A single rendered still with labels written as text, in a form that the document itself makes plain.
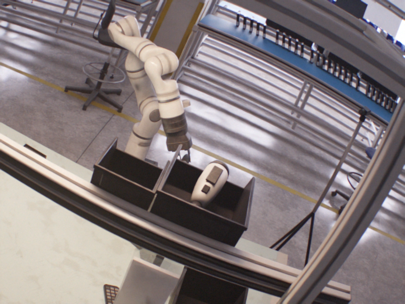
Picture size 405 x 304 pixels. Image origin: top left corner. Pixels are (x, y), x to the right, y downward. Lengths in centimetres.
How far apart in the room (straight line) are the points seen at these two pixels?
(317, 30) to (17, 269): 103
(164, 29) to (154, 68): 401
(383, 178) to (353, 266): 340
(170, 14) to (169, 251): 479
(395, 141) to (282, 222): 340
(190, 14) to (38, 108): 216
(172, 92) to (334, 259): 97
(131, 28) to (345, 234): 128
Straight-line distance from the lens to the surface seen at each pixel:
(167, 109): 159
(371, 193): 69
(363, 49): 61
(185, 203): 81
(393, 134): 66
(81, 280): 137
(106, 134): 410
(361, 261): 422
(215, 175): 98
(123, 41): 173
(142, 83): 194
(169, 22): 552
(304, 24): 60
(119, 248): 153
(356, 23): 104
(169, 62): 156
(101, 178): 82
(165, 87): 157
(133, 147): 209
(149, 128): 204
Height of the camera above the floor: 200
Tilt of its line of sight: 28 degrees down
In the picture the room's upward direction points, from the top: 24 degrees clockwise
